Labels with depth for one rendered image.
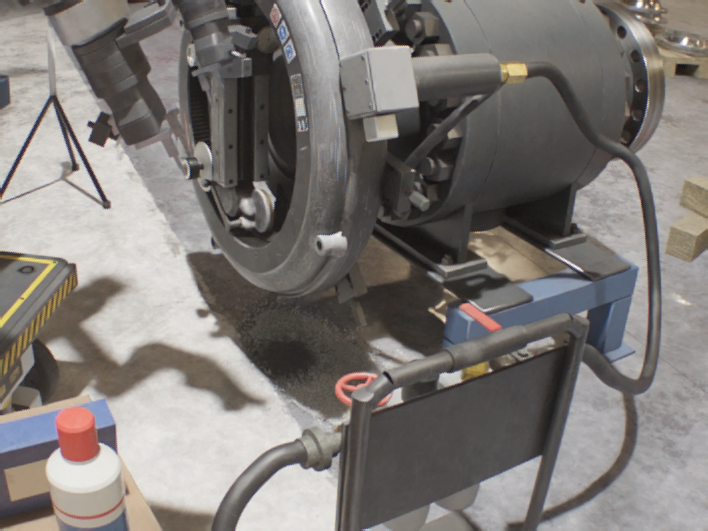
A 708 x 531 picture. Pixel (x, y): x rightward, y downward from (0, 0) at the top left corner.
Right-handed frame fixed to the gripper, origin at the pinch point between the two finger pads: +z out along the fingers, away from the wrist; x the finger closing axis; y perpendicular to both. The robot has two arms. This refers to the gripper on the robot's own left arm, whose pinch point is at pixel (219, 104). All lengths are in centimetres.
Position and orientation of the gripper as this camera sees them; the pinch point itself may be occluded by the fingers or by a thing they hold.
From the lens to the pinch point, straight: 136.3
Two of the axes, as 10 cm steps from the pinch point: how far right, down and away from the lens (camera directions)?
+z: 3.1, 9.3, 2.1
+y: 9.1, -2.3, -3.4
